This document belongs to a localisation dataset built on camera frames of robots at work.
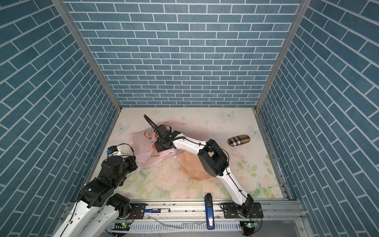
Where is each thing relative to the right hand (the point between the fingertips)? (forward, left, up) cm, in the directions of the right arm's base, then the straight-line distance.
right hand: (159, 146), depth 93 cm
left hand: (-14, +4, +13) cm, 19 cm away
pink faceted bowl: (-10, -22, -4) cm, 25 cm away
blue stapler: (-27, -32, -2) cm, 42 cm away
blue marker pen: (-34, -7, -4) cm, 35 cm away
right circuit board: (-36, -54, -6) cm, 65 cm away
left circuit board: (-42, +11, -8) cm, 44 cm away
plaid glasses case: (+10, -52, -1) cm, 53 cm away
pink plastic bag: (-11, +3, +8) cm, 14 cm away
